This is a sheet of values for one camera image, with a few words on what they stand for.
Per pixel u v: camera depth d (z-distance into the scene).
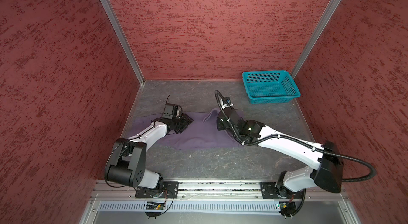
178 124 0.78
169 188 0.74
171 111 0.72
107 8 0.81
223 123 0.57
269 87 1.18
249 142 0.53
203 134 0.95
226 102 0.66
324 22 0.87
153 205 0.73
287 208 0.71
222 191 0.76
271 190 0.74
